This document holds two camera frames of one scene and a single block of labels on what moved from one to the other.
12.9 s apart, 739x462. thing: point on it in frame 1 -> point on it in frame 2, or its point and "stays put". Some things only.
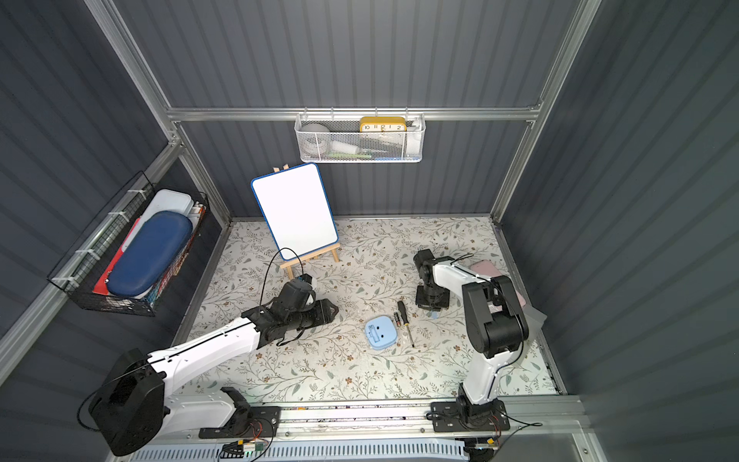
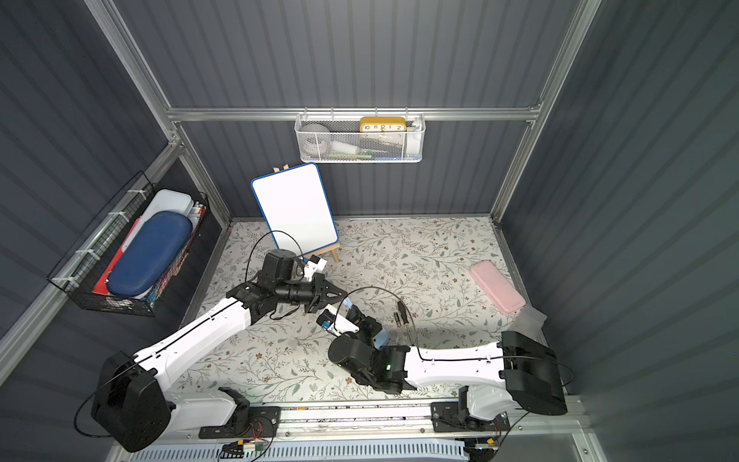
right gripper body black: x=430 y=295 -> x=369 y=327
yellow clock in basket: x=383 y=124 stays put
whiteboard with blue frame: x=295 y=208 stays put
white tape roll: x=316 y=137 stays put
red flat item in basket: x=101 y=285 stays put
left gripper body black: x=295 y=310 -> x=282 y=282
